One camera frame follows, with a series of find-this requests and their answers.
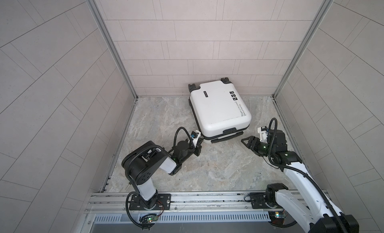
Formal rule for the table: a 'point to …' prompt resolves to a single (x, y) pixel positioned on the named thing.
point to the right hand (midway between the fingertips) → (243, 142)
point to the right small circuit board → (277, 217)
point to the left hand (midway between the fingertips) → (206, 138)
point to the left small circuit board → (149, 218)
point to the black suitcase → (218, 110)
